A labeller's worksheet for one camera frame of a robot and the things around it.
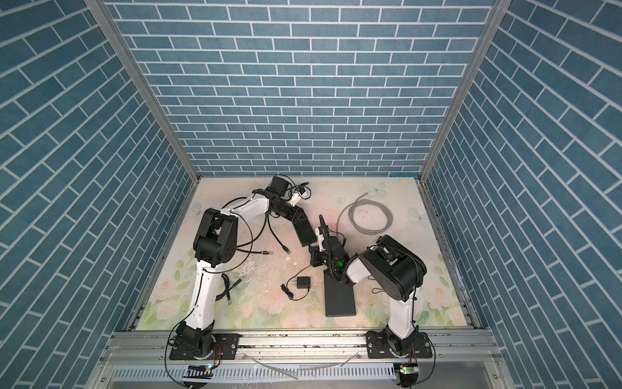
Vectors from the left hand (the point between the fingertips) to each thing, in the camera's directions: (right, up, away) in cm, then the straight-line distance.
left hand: (302, 216), depth 104 cm
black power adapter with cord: (+1, -23, -17) cm, 29 cm away
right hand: (+3, -12, -8) cm, 15 cm away
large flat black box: (+15, -27, -21) cm, 38 cm away
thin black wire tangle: (+26, -19, -34) cm, 47 cm away
